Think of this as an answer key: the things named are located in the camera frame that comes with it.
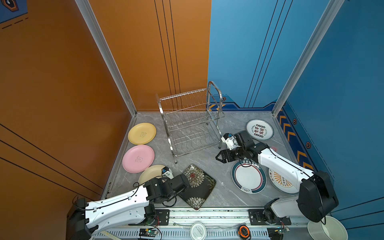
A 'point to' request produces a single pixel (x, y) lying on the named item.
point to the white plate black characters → (259, 129)
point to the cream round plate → (150, 173)
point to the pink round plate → (137, 158)
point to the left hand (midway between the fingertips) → (186, 186)
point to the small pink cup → (274, 148)
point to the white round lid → (198, 231)
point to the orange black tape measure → (244, 232)
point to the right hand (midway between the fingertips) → (220, 156)
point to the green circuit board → (148, 232)
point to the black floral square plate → (200, 186)
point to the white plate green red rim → (248, 176)
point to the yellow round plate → (142, 133)
